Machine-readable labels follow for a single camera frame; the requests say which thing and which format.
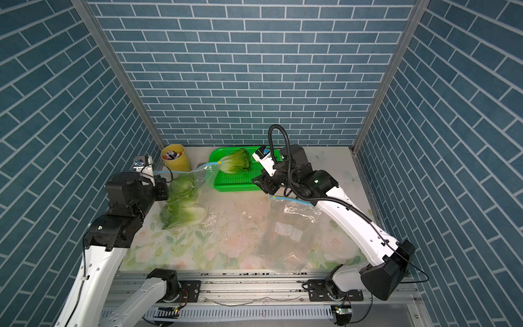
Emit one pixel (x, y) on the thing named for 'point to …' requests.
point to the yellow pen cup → (174, 158)
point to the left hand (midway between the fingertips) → (166, 175)
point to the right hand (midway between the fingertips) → (261, 175)
